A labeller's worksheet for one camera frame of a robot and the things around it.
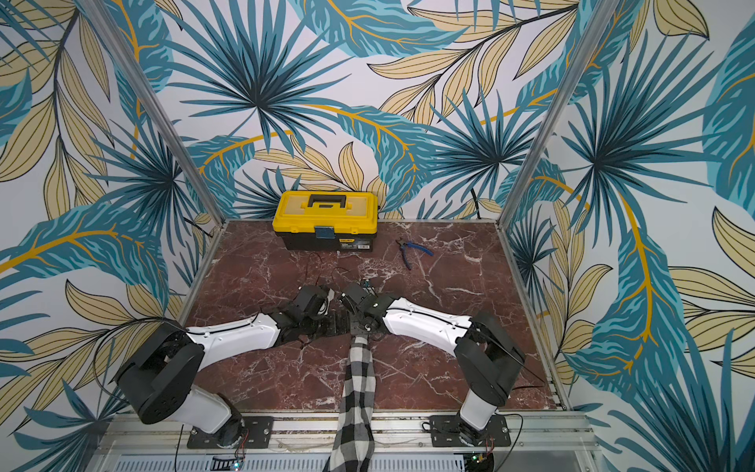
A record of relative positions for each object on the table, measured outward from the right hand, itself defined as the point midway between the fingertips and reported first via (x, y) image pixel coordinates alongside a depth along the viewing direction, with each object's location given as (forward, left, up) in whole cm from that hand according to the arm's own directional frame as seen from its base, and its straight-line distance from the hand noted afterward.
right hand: (360, 322), depth 86 cm
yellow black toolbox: (+37, +12, +6) cm, 39 cm away
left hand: (-1, +5, -2) cm, 5 cm away
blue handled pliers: (+32, -16, -4) cm, 36 cm away
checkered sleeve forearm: (-31, +1, +1) cm, 31 cm away
